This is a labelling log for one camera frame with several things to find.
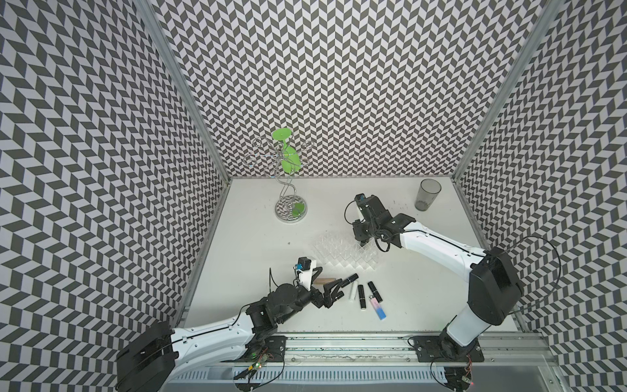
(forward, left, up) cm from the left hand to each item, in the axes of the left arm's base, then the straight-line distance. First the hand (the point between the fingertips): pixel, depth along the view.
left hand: (331, 277), depth 76 cm
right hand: (+18, -11, 0) cm, 21 cm away
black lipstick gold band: (-3, -11, -10) cm, 15 cm away
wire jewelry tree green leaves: (+36, +17, +19) cm, 44 cm away
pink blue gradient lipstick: (-6, -16, -11) cm, 20 cm away
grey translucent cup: (+35, -40, 0) cm, 53 cm away
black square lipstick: (-1, -15, -10) cm, 18 cm away
